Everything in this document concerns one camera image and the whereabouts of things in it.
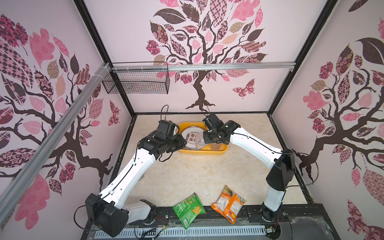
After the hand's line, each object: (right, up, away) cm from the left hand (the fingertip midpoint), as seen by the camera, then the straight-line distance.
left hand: (185, 145), depth 75 cm
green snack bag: (+2, -31, -3) cm, 32 cm away
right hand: (+12, +5, +8) cm, 16 cm away
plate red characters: (+1, +5, +29) cm, 29 cm away
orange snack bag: (+22, -30, -1) cm, 37 cm away
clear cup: (+18, -3, +19) cm, 27 cm away
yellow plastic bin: (0, -6, +20) cm, 21 cm away
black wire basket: (-37, +41, +30) cm, 63 cm away
